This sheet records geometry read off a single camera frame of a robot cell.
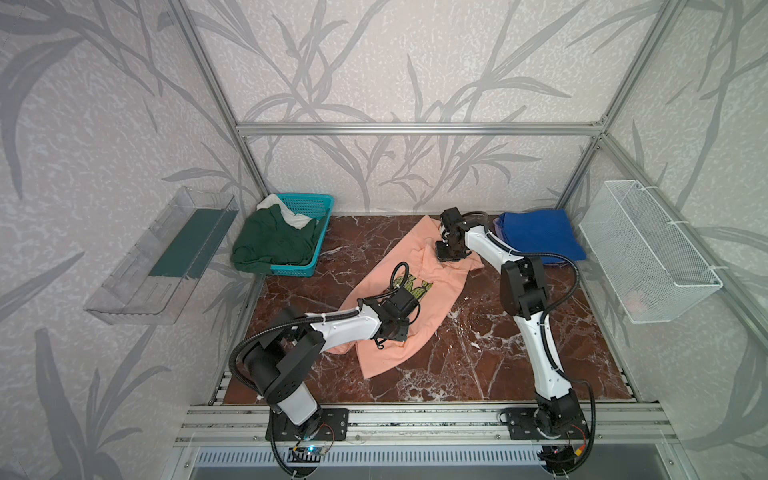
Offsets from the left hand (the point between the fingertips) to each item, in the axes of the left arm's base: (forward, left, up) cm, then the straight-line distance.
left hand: (402, 322), depth 90 cm
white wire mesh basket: (-1, -55, +33) cm, 64 cm away
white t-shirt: (+44, +44, -2) cm, 62 cm away
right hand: (+28, -14, 0) cm, 32 cm away
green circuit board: (-32, +22, -1) cm, 39 cm away
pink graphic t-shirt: (+22, -4, -1) cm, 22 cm away
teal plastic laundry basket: (+45, +34, +4) cm, 57 cm away
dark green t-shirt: (+29, +50, +4) cm, 58 cm away
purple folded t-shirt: (+41, -37, 0) cm, 55 cm away
